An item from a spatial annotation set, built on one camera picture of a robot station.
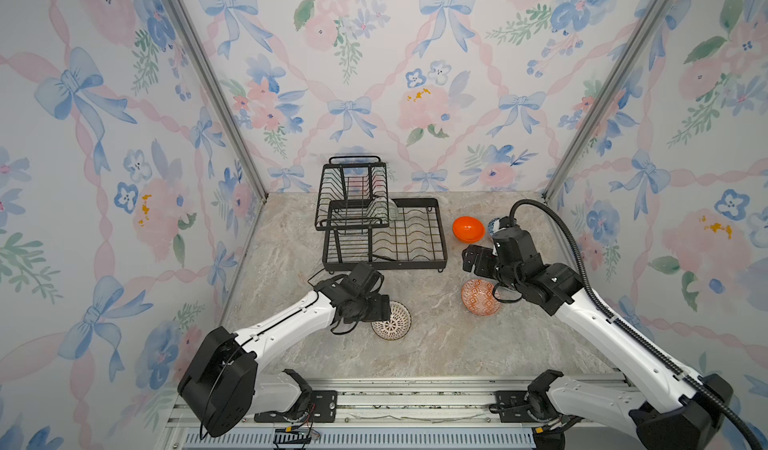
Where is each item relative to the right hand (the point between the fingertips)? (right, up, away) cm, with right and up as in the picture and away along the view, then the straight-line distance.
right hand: (476, 253), depth 77 cm
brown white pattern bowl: (-20, -21, +9) cm, 31 cm away
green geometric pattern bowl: (-21, +13, +33) cm, 41 cm away
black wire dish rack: (-30, +7, +10) cm, 32 cm away
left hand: (-25, -16, +6) cm, 30 cm away
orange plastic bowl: (+6, +6, +29) cm, 30 cm away
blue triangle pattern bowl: (+2, +7, -7) cm, 10 cm away
